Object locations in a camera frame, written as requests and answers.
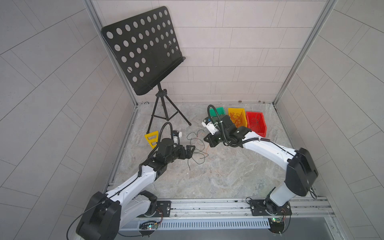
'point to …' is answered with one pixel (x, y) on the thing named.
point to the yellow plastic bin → (235, 110)
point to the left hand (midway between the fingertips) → (191, 146)
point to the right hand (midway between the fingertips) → (204, 139)
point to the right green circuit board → (278, 219)
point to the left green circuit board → (154, 226)
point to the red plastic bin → (255, 121)
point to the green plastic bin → (220, 111)
